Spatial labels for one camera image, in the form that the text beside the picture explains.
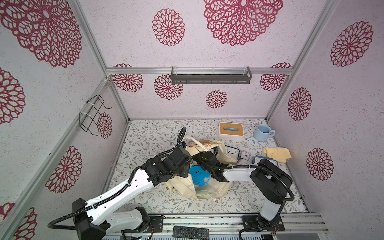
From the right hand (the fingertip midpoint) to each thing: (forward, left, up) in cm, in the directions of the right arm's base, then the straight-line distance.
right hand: (192, 153), depth 90 cm
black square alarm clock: (+6, -27, -7) cm, 28 cm away
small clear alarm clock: (+4, -34, -8) cm, 36 cm away
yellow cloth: (+6, -56, -8) cm, 57 cm away
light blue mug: (+21, -49, -4) cm, 53 cm away
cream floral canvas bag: (-20, -13, -1) cm, 24 cm away
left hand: (-14, +3, +10) cm, 18 cm away
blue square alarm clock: (+1, -40, -8) cm, 41 cm away
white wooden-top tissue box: (+22, -27, -6) cm, 36 cm away
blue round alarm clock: (-12, -4, -5) cm, 14 cm away
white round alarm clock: (-1, -32, -7) cm, 33 cm away
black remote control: (-39, 0, -7) cm, 40 cm away
